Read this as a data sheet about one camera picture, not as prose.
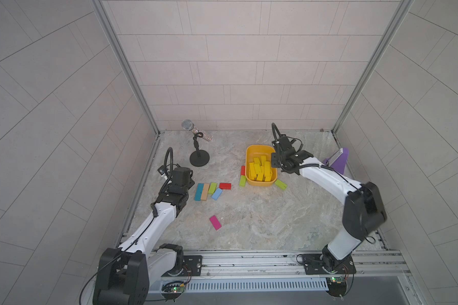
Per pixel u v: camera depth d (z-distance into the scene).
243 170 0.93
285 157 0.66
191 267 0.71
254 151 1.06
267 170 0.94
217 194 0.89
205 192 0.89
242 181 0.94
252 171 0.95
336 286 0.69
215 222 0.82
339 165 0.88
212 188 0.91
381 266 0.71
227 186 0.91
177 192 0.63
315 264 0.71
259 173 0.94
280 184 0.93
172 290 0.65
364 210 0.45
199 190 0.91
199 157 1.02
